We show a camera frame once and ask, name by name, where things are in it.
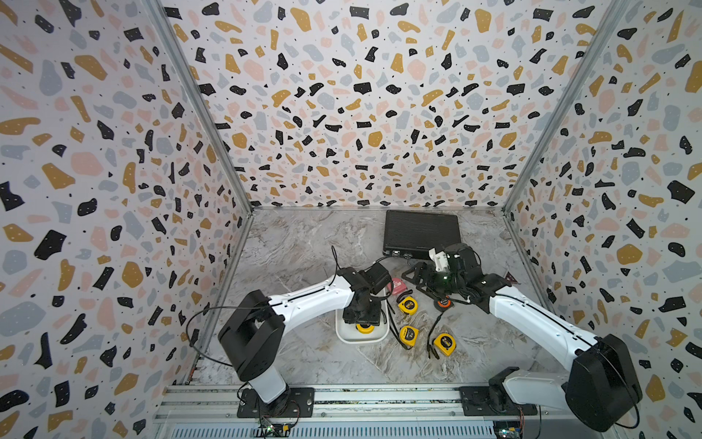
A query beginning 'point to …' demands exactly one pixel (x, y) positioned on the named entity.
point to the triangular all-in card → (509, 277)
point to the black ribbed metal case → (411, 234)
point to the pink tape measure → (398, 286)
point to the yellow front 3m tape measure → (365, 330)
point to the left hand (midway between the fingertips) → (375, 321)
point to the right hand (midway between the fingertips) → (408, 281)
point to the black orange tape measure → (446, 305)
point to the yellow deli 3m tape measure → (409, 305)
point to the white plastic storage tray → (349, 333)
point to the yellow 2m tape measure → (445, 342)
